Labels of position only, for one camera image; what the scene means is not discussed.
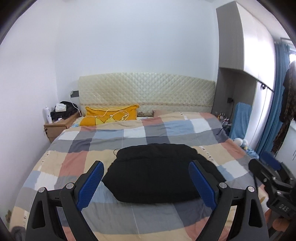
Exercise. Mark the person's right hand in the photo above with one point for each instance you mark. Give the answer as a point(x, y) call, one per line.
point(281, 224)

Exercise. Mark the black wall charger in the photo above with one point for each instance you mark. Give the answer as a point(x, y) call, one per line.
point(230, 100)

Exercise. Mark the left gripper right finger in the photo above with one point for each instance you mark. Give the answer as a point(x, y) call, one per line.
point(249, 220)

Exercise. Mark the floral pillow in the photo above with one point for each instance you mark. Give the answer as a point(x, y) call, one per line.
point(145, 113)

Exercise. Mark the blue curtain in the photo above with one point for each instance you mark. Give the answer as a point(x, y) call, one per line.
point(273, 124)

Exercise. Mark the black puffer jacket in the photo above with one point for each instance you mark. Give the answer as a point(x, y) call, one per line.
point(155, 173)

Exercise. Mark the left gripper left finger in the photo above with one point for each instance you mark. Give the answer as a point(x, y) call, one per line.
point(44, 221)

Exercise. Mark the plaid patchwork duvet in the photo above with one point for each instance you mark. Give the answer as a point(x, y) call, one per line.
point(75, 150)

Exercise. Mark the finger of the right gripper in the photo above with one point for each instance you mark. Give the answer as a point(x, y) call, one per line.
point(279, 167)
point(261, 171)

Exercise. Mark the blue covered chair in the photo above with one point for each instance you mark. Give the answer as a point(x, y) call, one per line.
point(240, 121)

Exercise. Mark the yellow pillow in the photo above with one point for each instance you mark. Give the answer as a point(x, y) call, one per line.
point(95, 117)

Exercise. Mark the bottles on bedside shelf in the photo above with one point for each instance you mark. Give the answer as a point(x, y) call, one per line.
point(224, 120)

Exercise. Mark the white spray bottle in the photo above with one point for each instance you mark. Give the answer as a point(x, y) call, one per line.
point(48, 115)

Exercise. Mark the white blue plush toy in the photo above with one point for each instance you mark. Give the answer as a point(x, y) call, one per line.
point(242, 143)

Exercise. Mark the cream quilted headboard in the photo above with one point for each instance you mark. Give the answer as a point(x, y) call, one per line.
point(151, 91)

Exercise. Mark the wall power socket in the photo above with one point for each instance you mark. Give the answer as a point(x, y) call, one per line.
point(74, 94)

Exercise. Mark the wooden nightstand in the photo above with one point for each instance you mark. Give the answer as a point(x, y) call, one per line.
point(53, 130)

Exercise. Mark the white tissue box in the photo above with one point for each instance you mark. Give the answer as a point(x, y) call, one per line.
point(60, 107)

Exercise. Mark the blue cloth on floor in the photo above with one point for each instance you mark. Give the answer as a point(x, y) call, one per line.
point(251, 153)

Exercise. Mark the black clothing on nightstand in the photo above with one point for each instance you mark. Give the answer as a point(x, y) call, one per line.
point(71, 110)

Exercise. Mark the grey white wardrobe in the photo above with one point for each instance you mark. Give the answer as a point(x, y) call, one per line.
point(246, 69)

